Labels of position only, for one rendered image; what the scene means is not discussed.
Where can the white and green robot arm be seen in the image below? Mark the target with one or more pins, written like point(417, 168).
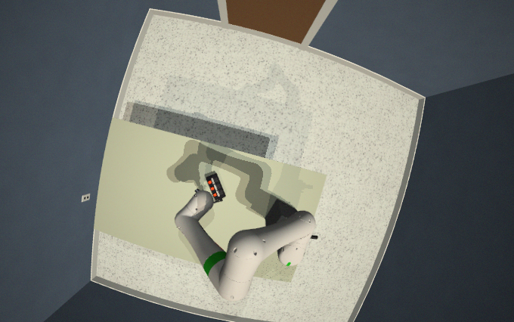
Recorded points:
point(231, 272)

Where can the black power strip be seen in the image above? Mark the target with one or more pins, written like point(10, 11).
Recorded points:
point(215, 187)

